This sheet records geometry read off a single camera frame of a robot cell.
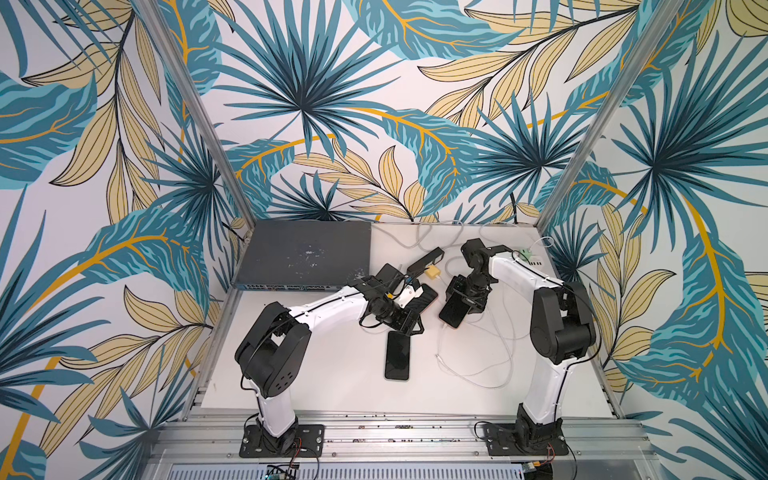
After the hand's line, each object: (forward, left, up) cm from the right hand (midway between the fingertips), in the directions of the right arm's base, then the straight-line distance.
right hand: (438, 308), depth 93 cm
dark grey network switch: (+21, +44, +2) cm, 49 cm away
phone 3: (-15, +14, -4) cm, 21 cm away
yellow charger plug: (+16, -1, -3) cm, 17 cm away
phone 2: (-1, -5, 0) cm, 5 cm away
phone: (-4, +7, +11) cm, 14 cm away
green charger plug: (+19, -32, +2) cm, 38 cm away
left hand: (-9, +9, +4) cm, 13 cm away
